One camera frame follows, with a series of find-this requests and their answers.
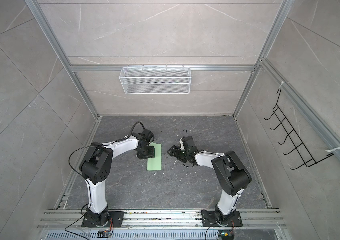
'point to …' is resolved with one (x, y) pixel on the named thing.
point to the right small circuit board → (225, 234)
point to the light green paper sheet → (154, 163)
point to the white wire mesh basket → (155, 80)
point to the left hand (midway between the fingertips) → (151, 154)
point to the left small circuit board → (103, 233)
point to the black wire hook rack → (300, 148)
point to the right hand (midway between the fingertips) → (171, 152)
